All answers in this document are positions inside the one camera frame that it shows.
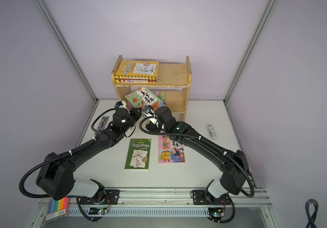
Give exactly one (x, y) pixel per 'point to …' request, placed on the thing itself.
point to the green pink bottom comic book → (143, 98)
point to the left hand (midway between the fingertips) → (142, 107)
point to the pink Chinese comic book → (169, 150)
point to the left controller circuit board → (96, 211)
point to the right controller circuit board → (215, 212)
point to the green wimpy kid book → (138, 156)
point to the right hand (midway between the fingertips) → (154, 121)
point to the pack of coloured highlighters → (57, 209)
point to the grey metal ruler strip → (102, 123)
